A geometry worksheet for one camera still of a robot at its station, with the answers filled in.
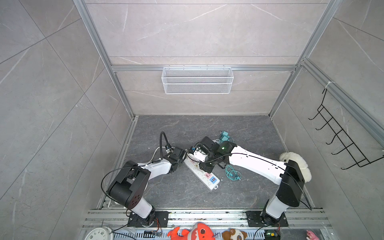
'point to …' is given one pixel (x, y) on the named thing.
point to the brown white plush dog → (234, 234)
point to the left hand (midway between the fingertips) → (179, 158)
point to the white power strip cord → (155, 152)
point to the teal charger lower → (225, 138)
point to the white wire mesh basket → (199, 80)
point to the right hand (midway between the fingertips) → (202, 163)
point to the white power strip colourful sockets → (209, 180)
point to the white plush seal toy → (305, 172)
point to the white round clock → (105, 233)
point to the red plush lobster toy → (199, 231)
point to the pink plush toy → (311, 236)
